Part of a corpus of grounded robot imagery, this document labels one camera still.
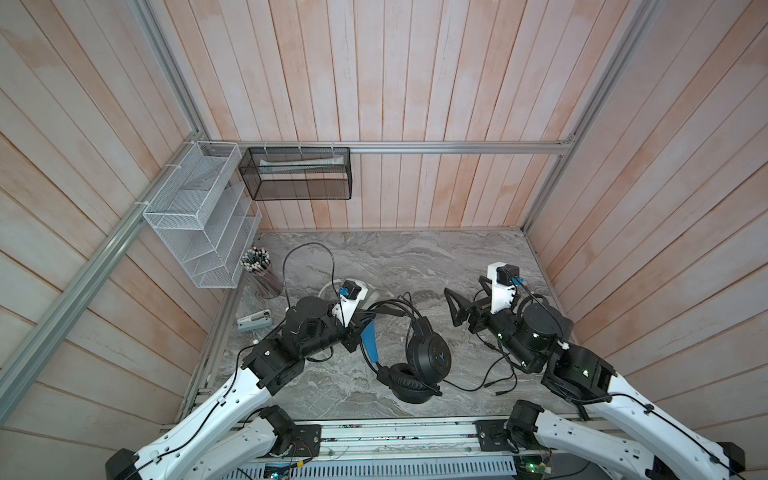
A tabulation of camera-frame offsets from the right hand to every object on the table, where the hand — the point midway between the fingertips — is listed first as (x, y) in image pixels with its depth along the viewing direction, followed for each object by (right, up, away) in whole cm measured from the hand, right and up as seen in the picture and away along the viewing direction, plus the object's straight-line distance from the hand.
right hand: (465, 285), depth 63 cm
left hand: (-20, -9, +6) cm, 22 cm away
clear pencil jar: (-55, +4, +25) cm, 61 cm away
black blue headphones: (-9, -13, -9) cm, 18 cm away
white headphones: (-21, -6, +27) cm, 34 cm away
